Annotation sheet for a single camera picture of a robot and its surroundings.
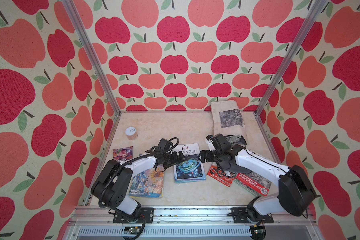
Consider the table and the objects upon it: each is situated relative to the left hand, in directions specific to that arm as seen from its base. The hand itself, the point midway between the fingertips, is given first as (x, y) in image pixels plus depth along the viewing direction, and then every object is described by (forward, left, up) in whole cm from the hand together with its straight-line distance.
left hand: (182, 164), depth 87 cm
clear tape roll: (+23, +35, 0) cm, 42 cm away
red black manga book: (-7, -26, -4) cm, 27 cm away
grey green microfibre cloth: (+18, -37, 0) cm, 41 cm away
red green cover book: (-11, -42, -2) cm, 44 cm away
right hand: (+2, -13, +3) cm, 14 cm away
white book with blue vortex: (-1, -6, -5) cm, 8 cm away
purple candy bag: (+9, +38, -4) cm, 39 cm away
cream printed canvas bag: (+36, -35, +1) cm, 50 cm away
